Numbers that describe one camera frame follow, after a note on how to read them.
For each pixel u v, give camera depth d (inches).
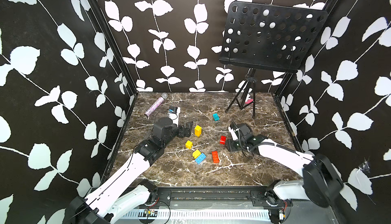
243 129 26.6
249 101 44.4
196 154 34.1
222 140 37.2
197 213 27.6
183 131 25.6
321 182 15.7
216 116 41.1
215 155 34.6
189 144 35.5
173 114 25.4
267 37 26.0
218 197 29.6
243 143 26.0
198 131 36.6
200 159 33.8
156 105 43.5
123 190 18.0
